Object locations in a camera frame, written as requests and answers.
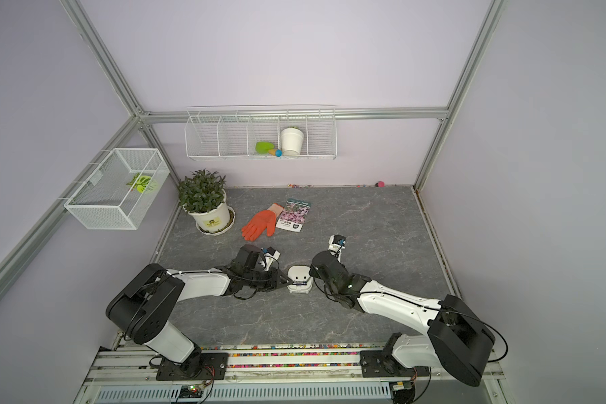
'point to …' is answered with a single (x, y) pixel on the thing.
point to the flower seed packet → (294, 215)
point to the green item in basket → (145, 184)
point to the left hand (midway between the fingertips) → (289, 285)
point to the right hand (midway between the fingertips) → (313, 256)
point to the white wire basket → (120, 190)
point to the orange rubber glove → (260, 220)
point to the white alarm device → (302, 282)
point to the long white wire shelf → (233, 132)
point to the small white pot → (291, 139)
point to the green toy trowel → (264, 147)
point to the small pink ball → (381, 183)
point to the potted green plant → (201, 194)
